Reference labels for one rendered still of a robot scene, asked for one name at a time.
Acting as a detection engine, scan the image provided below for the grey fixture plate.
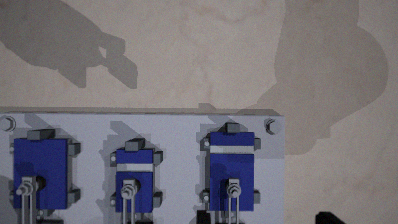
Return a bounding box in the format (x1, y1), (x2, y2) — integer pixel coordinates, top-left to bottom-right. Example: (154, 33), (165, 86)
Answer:
(0, 112), (285, 224)

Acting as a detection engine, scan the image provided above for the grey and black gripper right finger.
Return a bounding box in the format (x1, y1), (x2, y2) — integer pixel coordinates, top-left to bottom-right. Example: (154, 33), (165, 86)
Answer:
(315, 212), (346, 224)

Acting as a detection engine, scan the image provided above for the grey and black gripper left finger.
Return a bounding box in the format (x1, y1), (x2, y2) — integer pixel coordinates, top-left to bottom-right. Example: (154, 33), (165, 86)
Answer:
(196, 210), (211, 224)

